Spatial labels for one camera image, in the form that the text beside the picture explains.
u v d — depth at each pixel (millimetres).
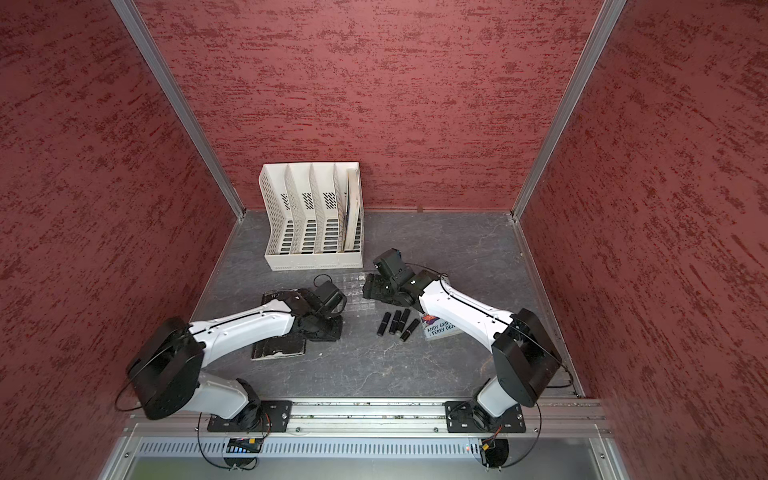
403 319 900
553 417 750
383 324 895
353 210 921
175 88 849
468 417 736
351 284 696
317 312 668
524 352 437
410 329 887
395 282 630
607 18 713
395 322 897
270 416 734
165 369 423
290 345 843
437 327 874
